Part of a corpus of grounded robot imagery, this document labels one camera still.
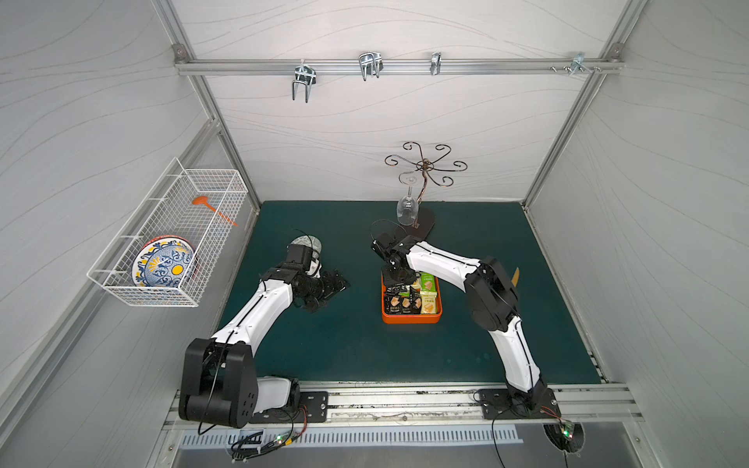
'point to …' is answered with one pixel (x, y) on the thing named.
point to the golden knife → (515, 278)
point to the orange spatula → (204, 201)
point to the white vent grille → (314, 438)
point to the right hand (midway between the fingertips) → (394, 279)
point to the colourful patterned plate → (165, 261)
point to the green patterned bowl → (314, 243)
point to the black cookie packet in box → (392, 303)
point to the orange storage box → (412, 319)
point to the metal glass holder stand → (425, 214)
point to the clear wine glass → (408, 209)
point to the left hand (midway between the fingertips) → (341, 292)
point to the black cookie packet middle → (412, 304)
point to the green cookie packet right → (427, 282)
